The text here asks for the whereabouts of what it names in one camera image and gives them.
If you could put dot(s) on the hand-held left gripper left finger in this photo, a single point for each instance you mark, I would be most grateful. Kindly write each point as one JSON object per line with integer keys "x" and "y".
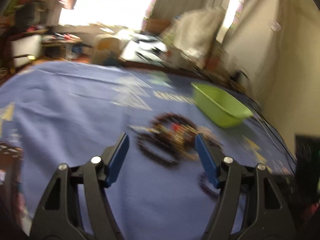
{"x": 117, "y": 157}

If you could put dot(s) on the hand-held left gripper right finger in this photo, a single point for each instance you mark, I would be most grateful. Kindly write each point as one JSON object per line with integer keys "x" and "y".
{"x": 205, "y": 155}

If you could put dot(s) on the green plastic basin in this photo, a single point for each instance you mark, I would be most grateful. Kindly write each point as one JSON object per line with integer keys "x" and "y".
{"x": 220, "y": 105}

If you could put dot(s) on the blue printed bedsheet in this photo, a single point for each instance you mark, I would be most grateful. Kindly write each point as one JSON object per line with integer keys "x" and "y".
{"x": 62, "y": 105}

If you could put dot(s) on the white plastic-covered bundle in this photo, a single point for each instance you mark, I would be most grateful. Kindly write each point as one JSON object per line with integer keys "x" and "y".
{"x": 195, "y": 35}

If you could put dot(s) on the low wooden table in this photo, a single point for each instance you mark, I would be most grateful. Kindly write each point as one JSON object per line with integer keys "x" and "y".
{"x": 62, "y": 41}

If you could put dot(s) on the pale curtain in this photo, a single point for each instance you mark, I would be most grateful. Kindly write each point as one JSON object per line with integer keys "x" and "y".
{"x": 260, "y": 10}

